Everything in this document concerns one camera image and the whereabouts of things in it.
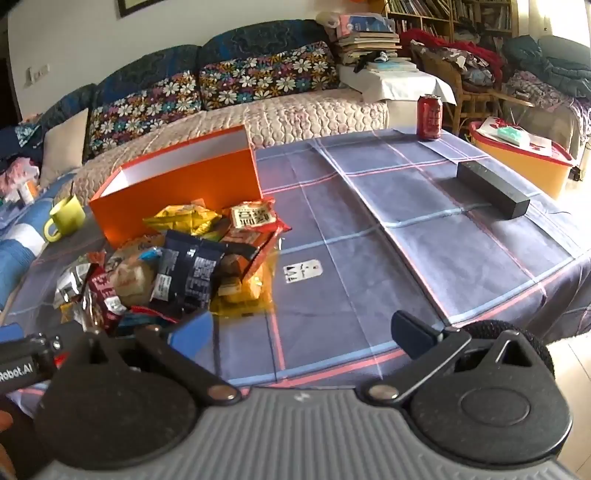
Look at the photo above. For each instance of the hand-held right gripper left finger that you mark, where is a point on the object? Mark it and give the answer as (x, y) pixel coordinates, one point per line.
(194, 330)

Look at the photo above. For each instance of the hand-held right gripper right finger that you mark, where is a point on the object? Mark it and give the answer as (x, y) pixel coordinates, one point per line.
(408, 334)

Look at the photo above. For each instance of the pile of snack packets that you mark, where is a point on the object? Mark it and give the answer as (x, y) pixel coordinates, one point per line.
(184, 272)

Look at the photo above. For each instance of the yellow chip bag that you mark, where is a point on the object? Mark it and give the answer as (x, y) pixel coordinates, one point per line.
(184, 219)

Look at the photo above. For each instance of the orange cardboard box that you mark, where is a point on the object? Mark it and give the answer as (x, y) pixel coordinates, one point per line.
(184, 180)

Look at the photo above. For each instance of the person's left hand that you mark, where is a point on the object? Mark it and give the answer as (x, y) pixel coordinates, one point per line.
(4, 422)

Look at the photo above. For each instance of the blue striped cloth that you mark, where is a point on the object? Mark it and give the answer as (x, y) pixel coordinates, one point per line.
(18, 249)

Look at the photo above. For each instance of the yellow-green mug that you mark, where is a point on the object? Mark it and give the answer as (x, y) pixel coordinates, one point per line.
(67, 214)

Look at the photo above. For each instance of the black rectangular box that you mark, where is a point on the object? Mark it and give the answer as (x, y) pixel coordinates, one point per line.
(494, 187)

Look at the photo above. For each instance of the yellow tub with red rim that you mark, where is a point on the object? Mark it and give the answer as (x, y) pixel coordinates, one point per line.
(521, 168)

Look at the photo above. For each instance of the pile of mixed clothes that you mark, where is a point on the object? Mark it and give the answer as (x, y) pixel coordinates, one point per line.
(16, 166)

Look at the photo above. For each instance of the red soda can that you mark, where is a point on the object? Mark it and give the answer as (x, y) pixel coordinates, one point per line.
(429, 117)

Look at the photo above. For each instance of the mint green small box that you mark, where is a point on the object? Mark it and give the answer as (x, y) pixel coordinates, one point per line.
(511, 136)

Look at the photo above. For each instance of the floral sofa cushion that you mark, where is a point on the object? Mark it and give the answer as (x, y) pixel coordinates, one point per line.
(268, 76)
(138, 110)

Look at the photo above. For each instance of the beige pillow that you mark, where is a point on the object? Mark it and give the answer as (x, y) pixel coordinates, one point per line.
(64, 143)

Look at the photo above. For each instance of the beige quilted blanket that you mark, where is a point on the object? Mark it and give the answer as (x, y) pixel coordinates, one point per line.
(300, 120)

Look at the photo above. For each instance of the rattan chair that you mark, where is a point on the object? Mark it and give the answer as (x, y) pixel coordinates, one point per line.
(466, 104)

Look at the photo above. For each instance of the white covered side table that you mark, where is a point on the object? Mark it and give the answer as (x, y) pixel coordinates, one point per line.
(397, 85)

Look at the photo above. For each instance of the dark blue patterned sofa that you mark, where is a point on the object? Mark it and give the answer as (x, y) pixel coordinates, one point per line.
(152, 64)

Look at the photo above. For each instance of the red blanket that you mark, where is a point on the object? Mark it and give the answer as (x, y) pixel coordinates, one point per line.
(480, 53)

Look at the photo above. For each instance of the stack of books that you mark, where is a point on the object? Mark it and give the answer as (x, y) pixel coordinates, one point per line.
(369, 44)

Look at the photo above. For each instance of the heap of dark clothes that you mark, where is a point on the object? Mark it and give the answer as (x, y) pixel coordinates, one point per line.
(549, 60)

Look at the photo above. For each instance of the wooden bookshelf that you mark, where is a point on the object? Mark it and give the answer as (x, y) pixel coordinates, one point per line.
(443, 14)

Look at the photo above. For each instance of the white wall switch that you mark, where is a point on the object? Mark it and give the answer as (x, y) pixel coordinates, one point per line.
(38, 75)

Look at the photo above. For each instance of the framed wall picture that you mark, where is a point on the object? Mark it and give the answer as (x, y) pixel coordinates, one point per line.
(138, 5)

